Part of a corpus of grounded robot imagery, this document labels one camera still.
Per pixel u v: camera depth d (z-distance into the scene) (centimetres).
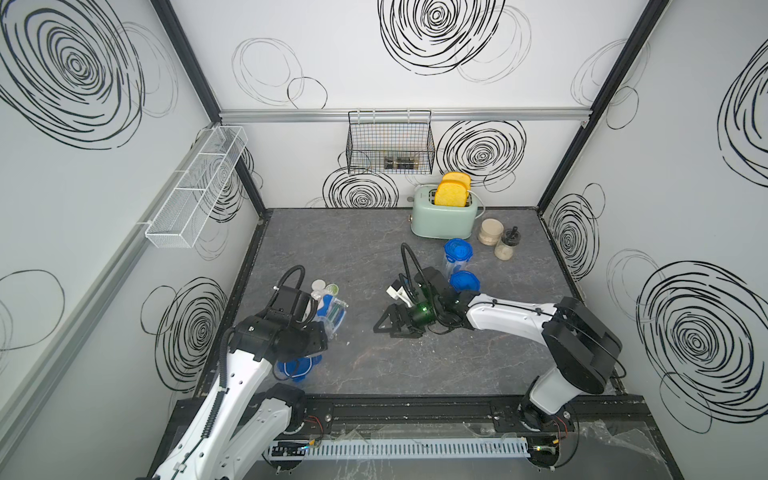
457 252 90
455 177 101
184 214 72
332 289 97
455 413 75
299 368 81
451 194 98
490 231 105
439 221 103
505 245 101
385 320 72
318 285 97
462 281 83
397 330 69
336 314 89
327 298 93
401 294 77
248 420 57
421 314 72
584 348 45
